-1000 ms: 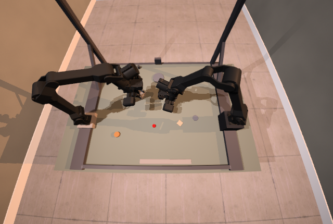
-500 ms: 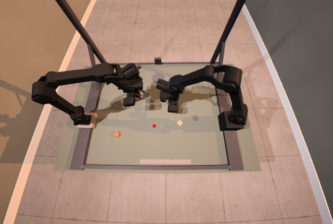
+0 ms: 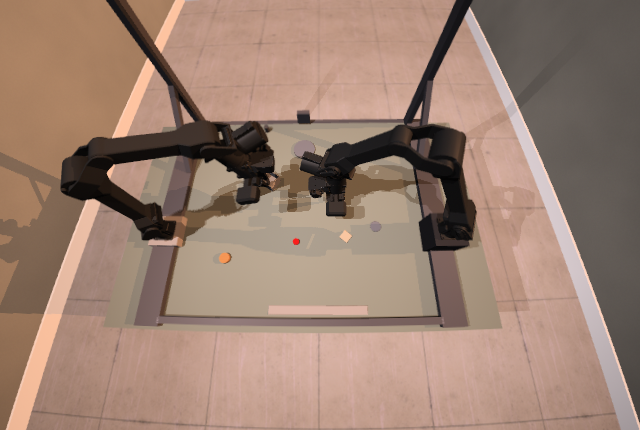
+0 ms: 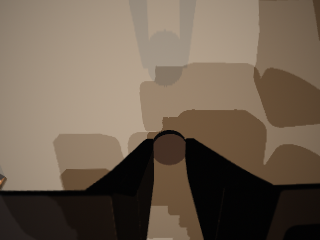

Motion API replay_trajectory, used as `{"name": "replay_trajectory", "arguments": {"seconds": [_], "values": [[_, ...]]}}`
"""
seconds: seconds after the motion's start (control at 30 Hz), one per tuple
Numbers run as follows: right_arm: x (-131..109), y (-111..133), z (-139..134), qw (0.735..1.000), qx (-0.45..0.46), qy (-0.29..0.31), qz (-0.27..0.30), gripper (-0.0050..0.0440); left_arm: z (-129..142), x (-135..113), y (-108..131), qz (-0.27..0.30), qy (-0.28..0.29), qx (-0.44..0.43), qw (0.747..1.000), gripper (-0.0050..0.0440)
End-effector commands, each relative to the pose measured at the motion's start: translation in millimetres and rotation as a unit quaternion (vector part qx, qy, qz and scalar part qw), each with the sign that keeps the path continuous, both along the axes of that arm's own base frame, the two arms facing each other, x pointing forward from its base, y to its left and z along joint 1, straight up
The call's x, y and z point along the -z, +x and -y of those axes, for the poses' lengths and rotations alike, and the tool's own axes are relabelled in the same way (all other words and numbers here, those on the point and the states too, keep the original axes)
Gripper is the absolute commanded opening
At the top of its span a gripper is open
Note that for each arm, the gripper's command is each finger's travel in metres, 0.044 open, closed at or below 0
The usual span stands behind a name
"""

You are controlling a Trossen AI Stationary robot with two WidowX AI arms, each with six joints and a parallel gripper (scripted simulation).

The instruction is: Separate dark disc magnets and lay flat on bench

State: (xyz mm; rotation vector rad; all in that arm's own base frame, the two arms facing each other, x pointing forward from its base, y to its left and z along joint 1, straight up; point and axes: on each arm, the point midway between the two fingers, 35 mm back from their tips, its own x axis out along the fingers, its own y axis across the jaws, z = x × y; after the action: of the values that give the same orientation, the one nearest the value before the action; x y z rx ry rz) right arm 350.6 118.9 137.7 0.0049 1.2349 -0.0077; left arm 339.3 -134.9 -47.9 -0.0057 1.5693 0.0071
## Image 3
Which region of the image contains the tan flat rectangular pad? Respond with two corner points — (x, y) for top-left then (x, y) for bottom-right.
(340, 231), (352, 243)

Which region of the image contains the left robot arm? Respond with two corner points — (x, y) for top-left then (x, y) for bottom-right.
(300, 124), (477, 241)

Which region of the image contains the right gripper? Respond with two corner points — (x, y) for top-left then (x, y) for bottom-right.
(226, 153), (269, 205)

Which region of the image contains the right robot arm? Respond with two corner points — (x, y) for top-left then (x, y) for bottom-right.
(61, 120), (275, 241)

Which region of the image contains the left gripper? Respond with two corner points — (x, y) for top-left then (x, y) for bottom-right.
(326, 180), (347, 217)

